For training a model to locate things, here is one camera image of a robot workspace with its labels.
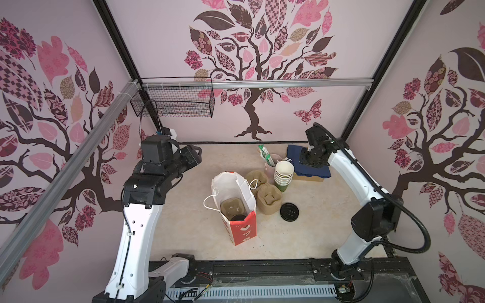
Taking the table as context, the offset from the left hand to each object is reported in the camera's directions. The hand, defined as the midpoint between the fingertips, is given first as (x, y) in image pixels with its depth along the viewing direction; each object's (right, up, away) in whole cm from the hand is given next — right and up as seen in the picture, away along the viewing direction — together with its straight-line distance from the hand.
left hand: (196, 156), depth 64 cm
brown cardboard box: (+53, -11, +34) cm, 64 cm away
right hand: (+44, -1, +21) cm, 49 cm away
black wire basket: (-20, +31, +31) cm, 48 cm away
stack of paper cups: (+35, -7, +24) cm, 43 cm away
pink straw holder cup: (+30, -7, +32) cm, 45 cm away
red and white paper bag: (+11, -12, +13) cm, 21 cm away
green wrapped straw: (+27, +1, +27) cm, 38 cm away
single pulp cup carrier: (+10, -25, +28) cm, 39 cm away
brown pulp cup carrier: (+28, -19, +22) cm, 40 cm away
